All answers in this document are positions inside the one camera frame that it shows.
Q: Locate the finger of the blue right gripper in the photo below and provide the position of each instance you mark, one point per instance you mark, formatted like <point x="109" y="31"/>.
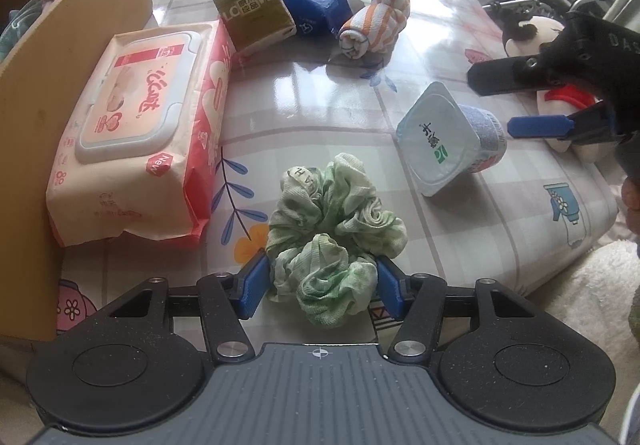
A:
<point x="507" y="75"/>
<point x="540" y="127"/>

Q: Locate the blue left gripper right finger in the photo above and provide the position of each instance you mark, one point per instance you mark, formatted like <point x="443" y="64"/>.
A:
<point x="394" y="288"/>

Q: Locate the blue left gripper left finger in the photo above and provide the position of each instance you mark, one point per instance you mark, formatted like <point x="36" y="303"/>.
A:
<point x="251" y="284"/>

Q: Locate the green white scrunchie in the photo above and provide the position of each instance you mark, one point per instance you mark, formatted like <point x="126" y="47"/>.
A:
<point x="324" y="237"/>

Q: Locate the white yogurt cup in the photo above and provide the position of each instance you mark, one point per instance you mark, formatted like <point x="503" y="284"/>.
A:
<point x="441" y="139"/>

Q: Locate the orange striped towel roll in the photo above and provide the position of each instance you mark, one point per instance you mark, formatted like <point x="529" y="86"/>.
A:
<point x="374" y="29"/>

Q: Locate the blue tissue pack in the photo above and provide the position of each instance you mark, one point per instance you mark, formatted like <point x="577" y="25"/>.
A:
<point x="319" y="17"/>

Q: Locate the cream doll plush red shirt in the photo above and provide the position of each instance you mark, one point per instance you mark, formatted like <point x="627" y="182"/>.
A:
<point x="580" y="65"/>

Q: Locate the red wet wipes pack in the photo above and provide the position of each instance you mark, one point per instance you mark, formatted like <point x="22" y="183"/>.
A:
<point x="138" y="153"/>

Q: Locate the brown cardboard box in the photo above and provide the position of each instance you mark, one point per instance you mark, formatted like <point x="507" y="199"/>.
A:
<point x="41" y="81"/>

